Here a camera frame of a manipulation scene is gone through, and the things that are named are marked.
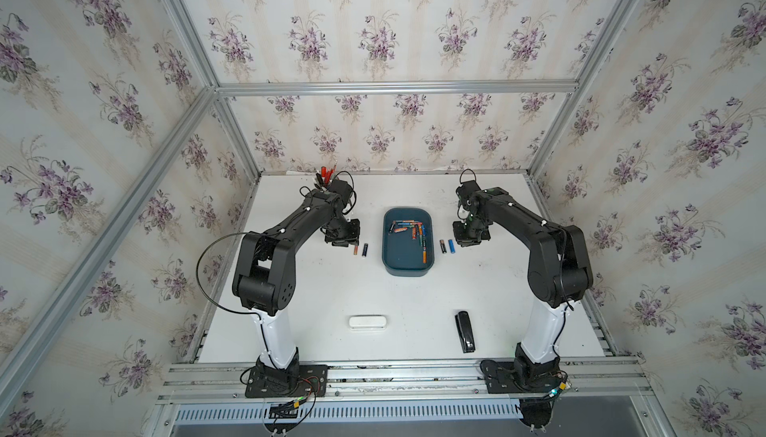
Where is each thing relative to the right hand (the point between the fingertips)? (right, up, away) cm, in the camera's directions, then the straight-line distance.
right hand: (466, 242), depth 94 cm
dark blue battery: (-33, -3, +4) cm, 33 cm away
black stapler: (-5, -22, -16) cm, 27 cm away
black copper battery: (-6, -2, +4) cm, 8 cm away
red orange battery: (-36, -4, +4) cm, 36 cm away
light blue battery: (-4, -2, +4) cm, 6 cm away
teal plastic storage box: (-19, 0, +3) cm, 19 cm away
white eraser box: (-31, -20, -14) cm, 39 cm away
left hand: (-35, 0, -2) cm, 35 cm away
